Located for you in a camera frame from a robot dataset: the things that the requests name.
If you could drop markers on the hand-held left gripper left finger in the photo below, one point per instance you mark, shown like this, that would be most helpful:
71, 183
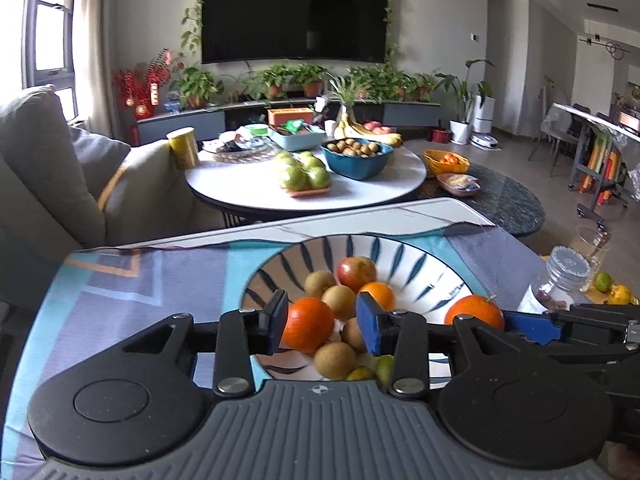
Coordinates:
276, 322

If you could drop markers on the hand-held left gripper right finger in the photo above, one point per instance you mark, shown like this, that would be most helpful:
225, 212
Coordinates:
369, 327

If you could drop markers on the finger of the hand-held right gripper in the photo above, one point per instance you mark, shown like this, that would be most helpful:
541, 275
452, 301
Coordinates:
532, 326

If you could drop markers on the brown kiwi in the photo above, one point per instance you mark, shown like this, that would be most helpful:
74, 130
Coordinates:
339, 301
335, 360
354, 335
320, 283

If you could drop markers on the red apple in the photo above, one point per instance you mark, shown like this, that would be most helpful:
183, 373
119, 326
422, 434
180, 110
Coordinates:
356, 272

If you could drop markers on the large orange with stem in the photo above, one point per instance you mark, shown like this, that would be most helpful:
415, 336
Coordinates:
475, 311

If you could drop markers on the white bowl with blue stripes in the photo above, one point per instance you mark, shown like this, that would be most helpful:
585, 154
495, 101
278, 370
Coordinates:
300, 262

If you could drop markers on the lime and lemon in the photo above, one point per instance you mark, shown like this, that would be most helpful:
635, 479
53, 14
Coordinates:
620, 292

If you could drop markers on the clear plastic bottle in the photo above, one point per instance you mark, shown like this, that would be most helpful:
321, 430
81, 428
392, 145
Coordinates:
557, 280

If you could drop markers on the clear glass mug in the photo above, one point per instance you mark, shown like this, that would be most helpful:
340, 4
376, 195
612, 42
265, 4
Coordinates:
594, 255

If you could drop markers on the round dark marble table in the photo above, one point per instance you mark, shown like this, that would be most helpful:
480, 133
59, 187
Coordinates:
505, 205

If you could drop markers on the blue and grey patterned tablecloth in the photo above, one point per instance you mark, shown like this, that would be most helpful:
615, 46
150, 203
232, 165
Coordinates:
150, 300

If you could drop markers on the orange foam tray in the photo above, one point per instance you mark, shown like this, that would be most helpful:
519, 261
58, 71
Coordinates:
307, 192

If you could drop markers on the round white coffee table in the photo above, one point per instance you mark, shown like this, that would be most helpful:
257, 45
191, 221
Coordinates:
240, 185

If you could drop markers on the green apple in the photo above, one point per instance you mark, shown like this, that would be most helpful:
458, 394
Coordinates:
311, 161
286, 160
292, 178
318, 177

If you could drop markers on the pink dish with snacks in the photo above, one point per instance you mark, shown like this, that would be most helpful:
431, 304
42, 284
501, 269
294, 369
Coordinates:
457, 185

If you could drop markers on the rolling cart with colourful items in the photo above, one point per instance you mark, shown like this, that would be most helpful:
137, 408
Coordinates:
600, 170

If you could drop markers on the glass plate with snacks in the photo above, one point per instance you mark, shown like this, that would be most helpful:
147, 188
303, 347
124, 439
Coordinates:
240, 147

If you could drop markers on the orange basket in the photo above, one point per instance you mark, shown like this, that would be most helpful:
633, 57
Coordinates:
446, 166

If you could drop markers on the pile of brown kiwis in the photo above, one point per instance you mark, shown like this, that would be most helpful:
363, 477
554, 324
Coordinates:
356, 147

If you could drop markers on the beige cushion with yellow stripe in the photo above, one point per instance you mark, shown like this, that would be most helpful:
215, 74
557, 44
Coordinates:
145, 195

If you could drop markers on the light blue tray with packets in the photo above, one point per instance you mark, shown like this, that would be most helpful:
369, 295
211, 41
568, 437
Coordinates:
297, 140

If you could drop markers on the pile of small tangerines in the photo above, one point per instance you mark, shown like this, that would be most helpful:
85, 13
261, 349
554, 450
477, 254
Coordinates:
447, 158

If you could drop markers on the dining chair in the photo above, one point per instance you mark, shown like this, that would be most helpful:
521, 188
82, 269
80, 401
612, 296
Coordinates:
547, 135

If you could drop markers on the green lidded container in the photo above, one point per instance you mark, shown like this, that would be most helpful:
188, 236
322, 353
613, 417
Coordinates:
254, 129

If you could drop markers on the yellow cup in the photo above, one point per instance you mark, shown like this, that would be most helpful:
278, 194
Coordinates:
183, 149

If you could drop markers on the bunch of yellow bananas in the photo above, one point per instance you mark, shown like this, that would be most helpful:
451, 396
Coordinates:
357, 130

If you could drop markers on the red peaches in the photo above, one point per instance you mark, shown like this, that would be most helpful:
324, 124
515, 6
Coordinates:
377, 127

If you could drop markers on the white cup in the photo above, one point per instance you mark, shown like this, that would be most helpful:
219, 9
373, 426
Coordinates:
330, 127

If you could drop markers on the red pot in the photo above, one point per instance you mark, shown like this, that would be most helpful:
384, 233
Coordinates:
441, 135

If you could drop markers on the orange box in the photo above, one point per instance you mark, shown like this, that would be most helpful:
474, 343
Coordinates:
290, 116

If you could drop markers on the white dining table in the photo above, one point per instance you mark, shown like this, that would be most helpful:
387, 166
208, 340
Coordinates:
590, 120

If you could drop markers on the grey television cabinet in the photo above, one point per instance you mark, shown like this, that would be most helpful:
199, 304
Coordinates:
180, 125

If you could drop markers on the tall plant in white pot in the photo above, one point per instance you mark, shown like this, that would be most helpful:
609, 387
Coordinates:
462, 105

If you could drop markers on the spider plant in glass vase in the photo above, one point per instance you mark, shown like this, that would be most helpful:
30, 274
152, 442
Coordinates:
347, 95

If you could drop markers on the blue and white ceramic jar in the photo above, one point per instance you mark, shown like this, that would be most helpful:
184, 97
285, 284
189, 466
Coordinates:
172, 105

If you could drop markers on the green potted plant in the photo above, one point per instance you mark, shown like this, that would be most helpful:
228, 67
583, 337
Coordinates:
311, 79
372, 82
406, 86
426, 86
195, 87
277, 80

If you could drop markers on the grey cushion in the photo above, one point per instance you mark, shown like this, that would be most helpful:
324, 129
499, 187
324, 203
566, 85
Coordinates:
97, 157

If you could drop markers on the red festive decoration plant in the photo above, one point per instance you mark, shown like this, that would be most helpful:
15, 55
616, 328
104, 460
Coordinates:
142, 85

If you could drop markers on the grey sofa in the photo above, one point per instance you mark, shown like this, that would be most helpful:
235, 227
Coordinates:
40, 185

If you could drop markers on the ceiling track light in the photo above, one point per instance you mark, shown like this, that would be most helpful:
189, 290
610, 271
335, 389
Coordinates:
610, 47

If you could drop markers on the beige curtain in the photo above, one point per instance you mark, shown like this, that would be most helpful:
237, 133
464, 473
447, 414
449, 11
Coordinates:
95, 35

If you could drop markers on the dark framed window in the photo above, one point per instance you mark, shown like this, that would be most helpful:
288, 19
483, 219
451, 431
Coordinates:
50, 35

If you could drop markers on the black wall television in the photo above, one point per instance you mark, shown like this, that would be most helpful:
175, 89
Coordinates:
295, 10

